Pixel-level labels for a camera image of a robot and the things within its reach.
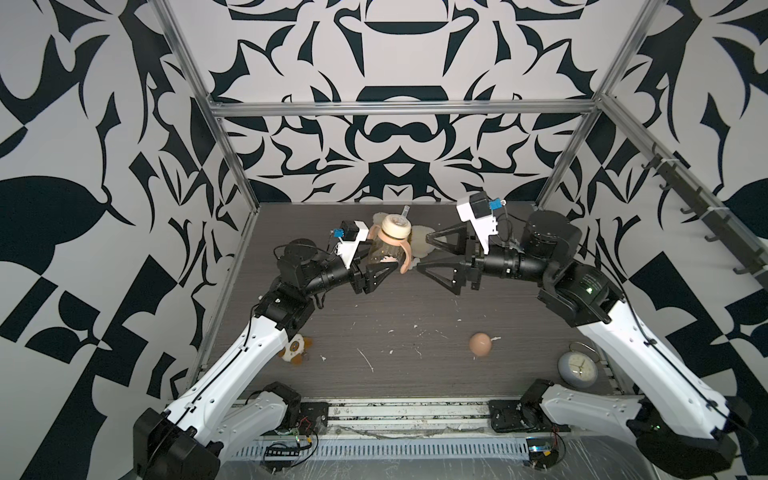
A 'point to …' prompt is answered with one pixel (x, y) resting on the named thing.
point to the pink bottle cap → (480, 344)
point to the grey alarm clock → (579, 367)
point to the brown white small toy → (294, 349)
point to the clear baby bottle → (378, 250)
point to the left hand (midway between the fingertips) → (384, 247)
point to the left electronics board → (279, 466)
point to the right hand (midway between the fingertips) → (426, 248)
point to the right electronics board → (543, 452)
